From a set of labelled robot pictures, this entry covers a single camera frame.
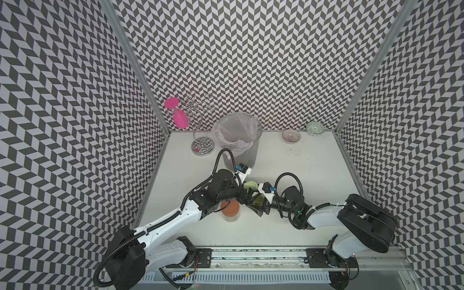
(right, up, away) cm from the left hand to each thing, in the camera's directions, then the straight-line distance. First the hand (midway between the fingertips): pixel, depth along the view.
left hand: (253, 190), depth 75 cm
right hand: (-1, -4, +5) cm, 6 cm away
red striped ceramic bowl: (+26, +25, +37) cm, 51 cm away
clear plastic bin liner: (-8, +27, +20) cm, 35 cm away
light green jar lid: (-1, +2, 0) cm, 3 cm away
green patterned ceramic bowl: (+43, +30, +41) cm, 66 cm away
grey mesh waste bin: (-3, +14, +12) cm, 18 cm away
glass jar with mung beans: (+1, -3, -5) cm, 6 cm away
